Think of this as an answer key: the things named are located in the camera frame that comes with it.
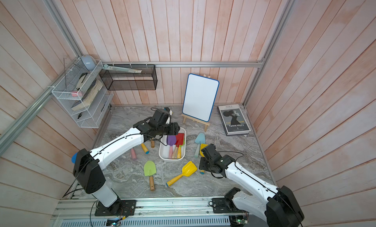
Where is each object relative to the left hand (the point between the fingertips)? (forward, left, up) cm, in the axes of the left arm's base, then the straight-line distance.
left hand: (175, 130), depth 83 cm
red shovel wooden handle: (+5, -2, -17) cm, 18 cm away
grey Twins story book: (+20, -41, -15) cm, 48 cm away
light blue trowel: (+5, -16, -18) cm, 24 cm away
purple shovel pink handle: (+3, +4, -17) cm, 18 cm away
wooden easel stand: (+14, -21, -11) cm, 27 cm away
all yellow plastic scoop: (-16, -7, -18) cm, 25 cm away
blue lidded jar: (-17, +50, 0) cm, 53 cm away
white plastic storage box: (-4, +8, -17) cm, 19 cm away
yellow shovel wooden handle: (+5, +2, +12) cm, 14 cm away
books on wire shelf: (+15, +48, +14) cm, 53 cm away
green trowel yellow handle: (-7, -2, -15) cm, 17 cm away
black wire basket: (+42, +35, +7) cm, 55 cm away
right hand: (-14, -16, -14) cm, 26 cm away
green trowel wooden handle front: (-16, +16, -18) cm, 29 cm away
